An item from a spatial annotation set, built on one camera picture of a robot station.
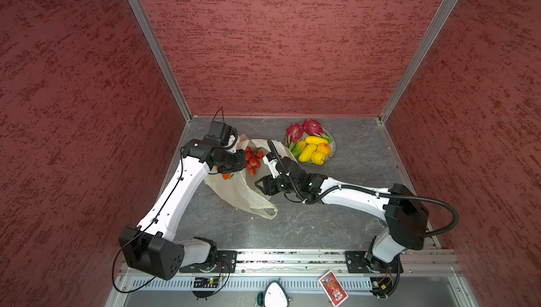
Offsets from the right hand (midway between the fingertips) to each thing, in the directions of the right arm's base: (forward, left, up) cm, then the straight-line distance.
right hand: (261, 186), depth 79 cm
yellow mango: (+20, -20, -8) cm, 30 cm away
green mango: (+24, -17, -9) cm, 31 cm away
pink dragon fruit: (+31, -16, -5) cm, 35 cm away
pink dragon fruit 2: (+35, -26, -6) cm, 44 cm away
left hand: (+3, +6, +8) cm, 10 cm away
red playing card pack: (-32, -24, -12) cm, 41 cm away
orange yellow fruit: (+23, -29, -8) cm, 38 cm away
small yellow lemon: (+18, -26, -8) cm, 32 cm away
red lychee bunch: (+19, +5, -7) cm, 21 cm away
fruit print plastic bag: (-3, +7, +4) cm, 9 cm away
